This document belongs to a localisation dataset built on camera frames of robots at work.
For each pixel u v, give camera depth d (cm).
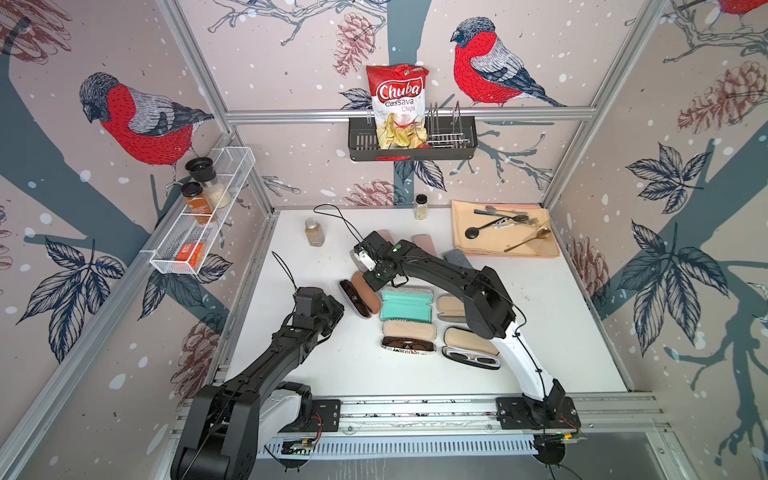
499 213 119
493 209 120
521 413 73
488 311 57
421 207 112
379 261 75
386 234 110
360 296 93
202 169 72
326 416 73
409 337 84
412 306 91
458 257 103
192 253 64
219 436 40
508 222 116
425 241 109
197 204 70
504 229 114
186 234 73
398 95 82
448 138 95
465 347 82
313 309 66
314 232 104
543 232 110
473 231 113
